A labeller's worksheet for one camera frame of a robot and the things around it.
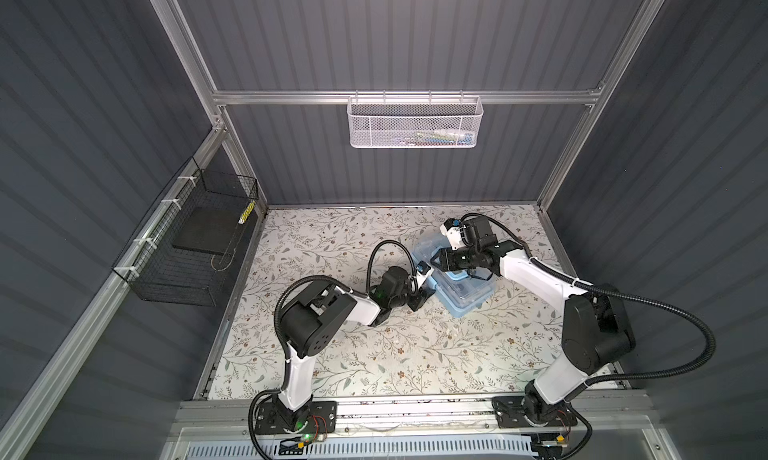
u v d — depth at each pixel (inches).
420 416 29.8
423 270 32.4
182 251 28.4
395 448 30.3
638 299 16.9
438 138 36.8
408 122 48.6
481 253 27.2
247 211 32.4
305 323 20.3
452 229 32.4
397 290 29.9
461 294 33.2
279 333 19.7
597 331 18.2
